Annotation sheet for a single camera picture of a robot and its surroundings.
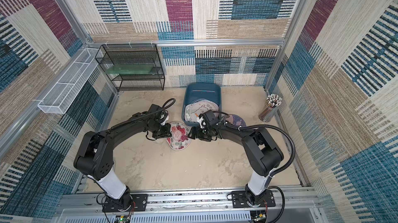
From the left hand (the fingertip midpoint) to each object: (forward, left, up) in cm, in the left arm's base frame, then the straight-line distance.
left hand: (172, 134), depth 91 cm
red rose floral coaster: (-1, -4, -4) cm, 6 cm away
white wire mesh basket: (+2, +47, +29) cm, 55 cm away
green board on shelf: (+32, +25, +23) cm, 47 cm away
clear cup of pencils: (+11, -57, +9) cm, 59 cm away
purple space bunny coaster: (+13, -40, -6) cm, 42 cm away
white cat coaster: (+19, -11, -2) cm, 22 cm away
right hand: (-2, -13, -1) cm, 14 cm away
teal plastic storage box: (+30, -15, -3) cm, 34 cm away
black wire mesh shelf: (+45, +28, +24) cm, 59 cm away
